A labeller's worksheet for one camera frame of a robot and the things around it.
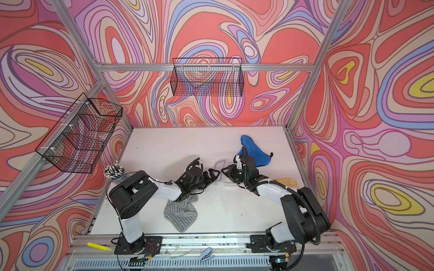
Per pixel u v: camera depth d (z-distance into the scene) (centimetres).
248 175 69
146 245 72
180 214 78
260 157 101
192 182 72
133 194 49
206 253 71
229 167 81
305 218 43
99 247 73
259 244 73
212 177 82
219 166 97
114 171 77
